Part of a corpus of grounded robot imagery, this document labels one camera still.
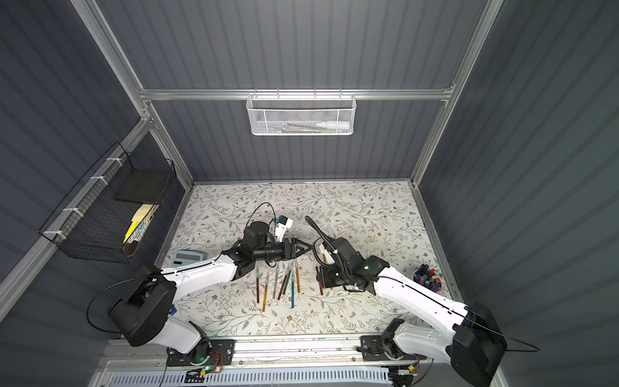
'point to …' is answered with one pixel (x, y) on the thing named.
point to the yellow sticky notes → (139, 215)
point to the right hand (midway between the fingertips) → (320, 278)
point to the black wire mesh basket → (93, 224)
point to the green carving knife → (284, 290)
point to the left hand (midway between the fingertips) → (311, 254)
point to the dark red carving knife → (257, 290)
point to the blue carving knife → (292, 279)
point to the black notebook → (144, 185)
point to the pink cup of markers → (428, 278)
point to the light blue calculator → (184, 257)
